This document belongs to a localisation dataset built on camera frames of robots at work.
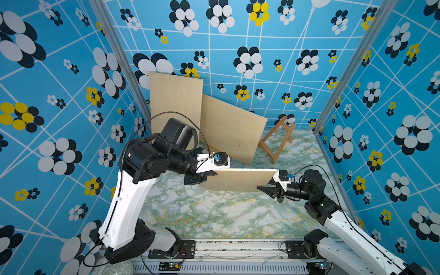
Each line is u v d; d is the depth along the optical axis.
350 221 0.50
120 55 0.82
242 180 0.60
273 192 0.61
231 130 0.94
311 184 0.56
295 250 0.73
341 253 0.56
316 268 0.69
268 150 1.02
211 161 0.42
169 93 0.87
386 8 0.68
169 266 0.72
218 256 0.72
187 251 0.74
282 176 0.56
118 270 0.68
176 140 0.39
